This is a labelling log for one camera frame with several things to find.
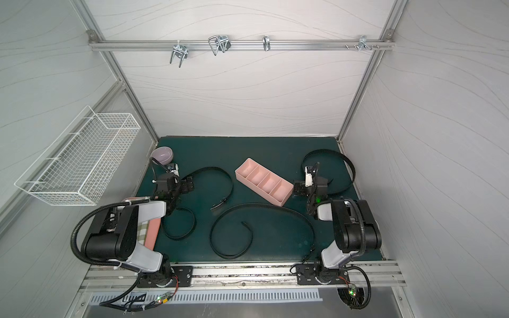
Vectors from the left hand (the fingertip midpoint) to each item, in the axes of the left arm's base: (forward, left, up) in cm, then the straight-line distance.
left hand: (182, 178), depth 95 cm
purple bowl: (+18, +17, -3) cm, 25 cm away
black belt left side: (-14, -5, -4) cm, 15 cm away
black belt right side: (+24, -72, -4) cm, 76 cm away
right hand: (+2, -60, -1) cm, 60 cm away
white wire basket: (-13, +26, +26) cm, 39 cm away
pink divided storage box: (-4, -45, -1) cm, 45 cm away
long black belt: (-23, -35, -7) cm, 42 cm away
